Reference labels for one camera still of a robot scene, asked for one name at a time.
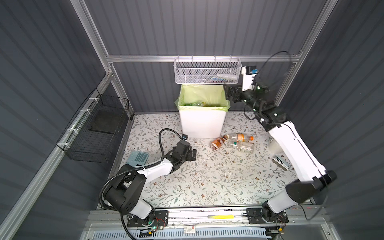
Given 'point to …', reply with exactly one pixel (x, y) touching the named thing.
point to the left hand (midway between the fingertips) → (188, 150)
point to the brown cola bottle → (217, 143)
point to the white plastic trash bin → (201, 123)
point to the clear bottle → (246, 147)
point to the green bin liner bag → (211, 97)
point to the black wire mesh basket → (93, 135)
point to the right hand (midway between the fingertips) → (234, 84)
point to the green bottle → (197, 103)
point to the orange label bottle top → (238, 137)
